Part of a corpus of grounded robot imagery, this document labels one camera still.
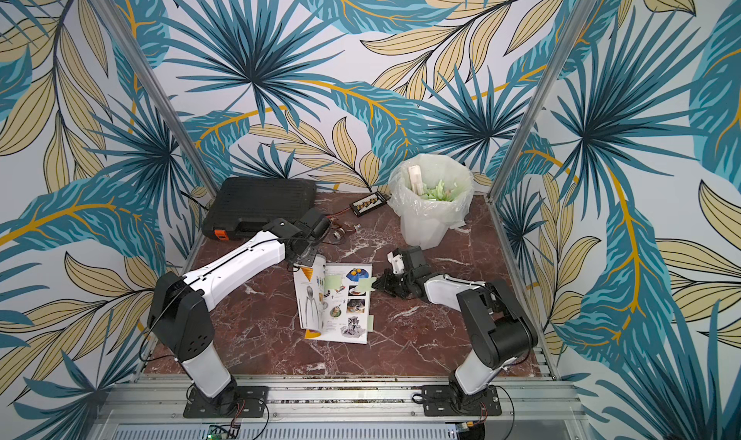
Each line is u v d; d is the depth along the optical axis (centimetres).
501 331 46
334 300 90
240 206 113
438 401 73
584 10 72
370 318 87
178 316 45
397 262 88
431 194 94
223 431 72
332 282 93
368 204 114
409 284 73
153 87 85
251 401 73
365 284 92
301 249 64
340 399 75
